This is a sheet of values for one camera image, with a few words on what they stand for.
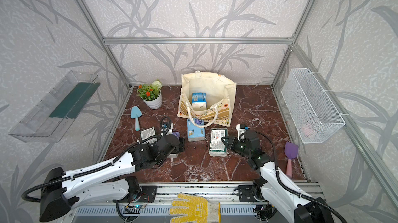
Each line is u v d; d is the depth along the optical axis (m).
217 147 0.77
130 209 0.72
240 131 0.77
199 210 0.69
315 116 0.61
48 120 0.64
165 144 0.56
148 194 0.73
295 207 0.42
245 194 0.74
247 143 0.65
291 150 0.86
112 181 0.60
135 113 1.05
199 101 0.91
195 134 0.89
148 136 0.88
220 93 0.92
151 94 0.97
